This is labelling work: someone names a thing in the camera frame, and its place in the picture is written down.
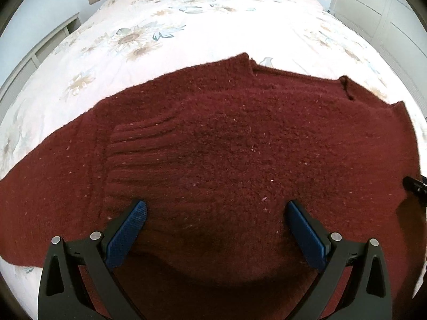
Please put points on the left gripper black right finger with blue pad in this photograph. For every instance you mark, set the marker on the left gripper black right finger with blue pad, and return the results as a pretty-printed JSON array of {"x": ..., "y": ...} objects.
[{"x": 367, "y": 294}]

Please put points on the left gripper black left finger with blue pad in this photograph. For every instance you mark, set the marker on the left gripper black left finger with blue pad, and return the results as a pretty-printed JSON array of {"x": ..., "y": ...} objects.
[{"x": 62, "y": 292}]

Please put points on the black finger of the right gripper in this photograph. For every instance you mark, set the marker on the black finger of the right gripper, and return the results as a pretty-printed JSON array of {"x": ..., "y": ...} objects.
[{"x": 414, "y": 185}]

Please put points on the dark red knitted sweater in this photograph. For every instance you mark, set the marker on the dark red knitted sweater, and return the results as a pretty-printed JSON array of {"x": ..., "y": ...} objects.
[{"x": 216, "y": 151}]

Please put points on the white wardrobe with louvred doors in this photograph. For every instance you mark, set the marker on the white wardrobe with louvred doors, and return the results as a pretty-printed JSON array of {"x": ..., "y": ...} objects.
[{"x": 394, "y": 30}]

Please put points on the white low shelf unit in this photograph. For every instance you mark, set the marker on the white low shelf unit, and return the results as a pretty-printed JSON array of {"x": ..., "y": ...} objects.
[{"x": 34, "y": 58}]

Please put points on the white floral bedspread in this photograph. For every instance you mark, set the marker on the white floral bedspread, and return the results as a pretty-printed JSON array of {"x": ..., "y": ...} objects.
[{"x": 126, "y": 43}]

